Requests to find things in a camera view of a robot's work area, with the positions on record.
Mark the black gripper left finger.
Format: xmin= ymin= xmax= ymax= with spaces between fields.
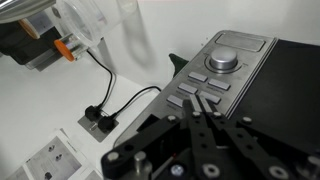
xmin=100 ymin=94 xmax=222 ymax=180

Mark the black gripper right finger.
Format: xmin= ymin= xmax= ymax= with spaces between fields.
xmin=198 ymin=95 xmax=320 ymax=180

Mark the silver microwave with black door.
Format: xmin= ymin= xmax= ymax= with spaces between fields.
xmin=113 ymin=29 xmax=320 ymax=158

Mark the black power plug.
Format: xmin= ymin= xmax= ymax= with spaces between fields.
xmin=97 ymin=114 xmax=118 ymax=133
xmin=84 ymin=104 xmax=103 ymax=122

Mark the paper sheet with two photos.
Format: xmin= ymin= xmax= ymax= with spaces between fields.
xmin=3 ymin=128 xmax=93 ymax=180

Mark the clear plastic cup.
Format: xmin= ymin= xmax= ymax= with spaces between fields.
xmin=54 ymin=0 xmax=140 ymax=49

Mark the black microwave power cable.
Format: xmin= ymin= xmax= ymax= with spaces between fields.
xmin=111 ymin=85 xmax=163 ymax=120

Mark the steel wall socket with plugs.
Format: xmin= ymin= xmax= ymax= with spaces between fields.
xmin=77 ymin=110 xmax=120 ymax=144

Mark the black appliance power cable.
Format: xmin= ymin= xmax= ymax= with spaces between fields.
xmin=86 ymin=48 xmax=115 ymax=110

